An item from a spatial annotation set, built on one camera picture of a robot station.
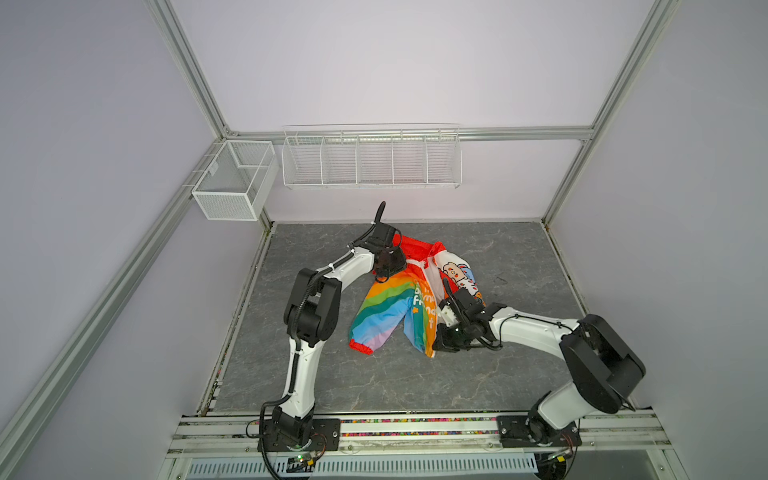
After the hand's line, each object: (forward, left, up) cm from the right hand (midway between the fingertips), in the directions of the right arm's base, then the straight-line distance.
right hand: (433, 349), depth 87 cm
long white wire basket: (+54, +19, +30) cm, 64 cm away
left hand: (+26, +7, +6) cm, 27 cm away
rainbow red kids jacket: (+15, +7, +4) cm, 17 cm away
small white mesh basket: (+50, +66, +23) cm, 86 cm away
